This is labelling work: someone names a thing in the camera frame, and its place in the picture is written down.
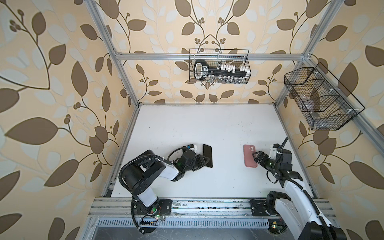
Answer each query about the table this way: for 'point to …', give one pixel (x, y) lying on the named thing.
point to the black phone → (207, 152)
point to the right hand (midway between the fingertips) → (258, 158)
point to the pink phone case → (249, 160)
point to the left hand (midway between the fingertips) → (211, 159)
